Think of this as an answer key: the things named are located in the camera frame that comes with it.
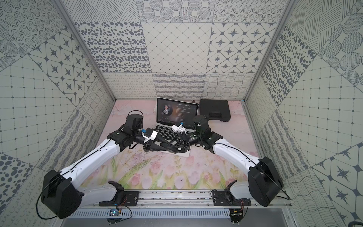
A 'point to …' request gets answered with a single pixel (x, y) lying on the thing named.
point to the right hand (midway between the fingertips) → (170, 149)
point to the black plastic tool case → (216, 109)
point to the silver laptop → (170, 112)
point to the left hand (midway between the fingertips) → (168, 142)
